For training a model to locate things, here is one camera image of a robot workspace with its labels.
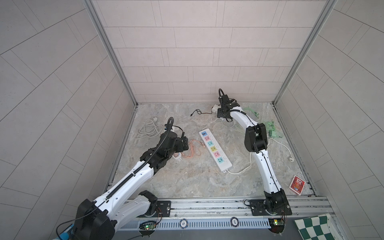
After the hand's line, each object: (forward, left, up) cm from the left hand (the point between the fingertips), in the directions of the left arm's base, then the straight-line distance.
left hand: (185, 138), depth 79 cm
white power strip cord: (+16, +27, -15) cm, 35 cm away
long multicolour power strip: (-4, -20, -13) cm, 24 cm away
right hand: (+31, -25, -16) cm, 43 cm away
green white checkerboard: (-37, -61, -13) cm, 72 cm away
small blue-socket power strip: (-4, +5, -13) cm, 14 cm away
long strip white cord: (-5, -62, -14) cm, 63 cm away
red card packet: (-20, -59, -13) cm, 63 cm away
